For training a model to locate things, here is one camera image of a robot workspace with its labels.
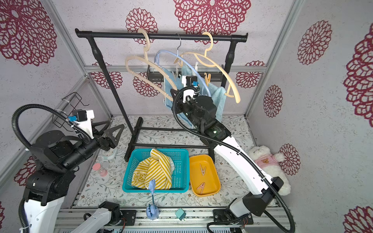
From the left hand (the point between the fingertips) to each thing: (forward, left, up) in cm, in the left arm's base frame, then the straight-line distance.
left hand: (116, 125), depth 55 cm
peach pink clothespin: (-1, -36, -43) cm, 56 cm away
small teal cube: (-23, -23, -42) cm, 53 cm away
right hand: (+12, -21, +8) cm, 25 cm away
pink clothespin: (-9, -35, -44) cm, 57 cm away
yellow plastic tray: (-4, -41, -45) cm, 61 cm away
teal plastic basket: (-4, -23, -45) cm, 50 cm away
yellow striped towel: (-1, -10, -37) cm, 38 cm away
